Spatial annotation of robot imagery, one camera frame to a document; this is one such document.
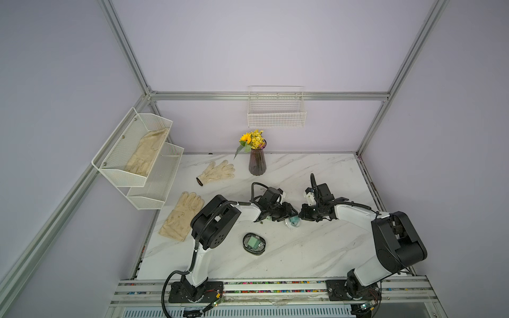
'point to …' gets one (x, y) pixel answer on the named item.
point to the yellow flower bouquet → (254, 140)
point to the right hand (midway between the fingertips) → (301, 217)
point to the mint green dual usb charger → (268, 217)
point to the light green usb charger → (254, 242)
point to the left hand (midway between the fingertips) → (295, 216)
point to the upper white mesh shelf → (128, 155)
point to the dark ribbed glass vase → (257, 165)
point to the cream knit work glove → (222, 171)
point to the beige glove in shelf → (146, 152)
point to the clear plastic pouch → (290, 225)
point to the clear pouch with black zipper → (260, 250)
